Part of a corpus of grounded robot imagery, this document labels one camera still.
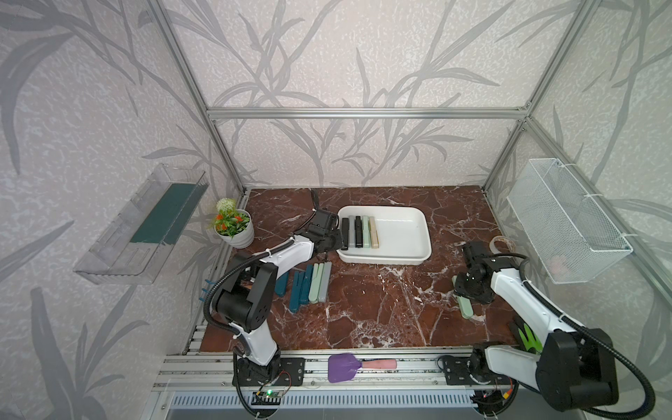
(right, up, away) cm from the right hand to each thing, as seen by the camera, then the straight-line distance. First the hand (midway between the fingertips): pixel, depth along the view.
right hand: (463, 290), depth 85 cm
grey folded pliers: (-46, +2, +4) cm, 46 cm away
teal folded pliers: (-52, 0, +4) cm, 53 cm away
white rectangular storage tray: (-16, +16, +16) cm, 28 cm away
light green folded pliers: (-49, +2, +4) cm, 49 cm away
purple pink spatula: (-39, -18, -13) cm, 44 cm away
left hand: (-41, +16, +9) cm, 45 cm away
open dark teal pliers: (-61, +1, +4) cm, 61 cm away
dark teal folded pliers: (-55, 0, +3) cm, 55 cm away
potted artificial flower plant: (-78, +21, +4) cm, 81 cm away
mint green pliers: (-31, +18, +17) cm, 39 cm away
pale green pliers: (0, -4, -1) cm, 4 cm away
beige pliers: (-29, +18, +17) cm, 38 cm away
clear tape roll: (+22, +15, +17) cm, 32 cm away
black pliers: (-40, +20, +19) cm, 48 cm away
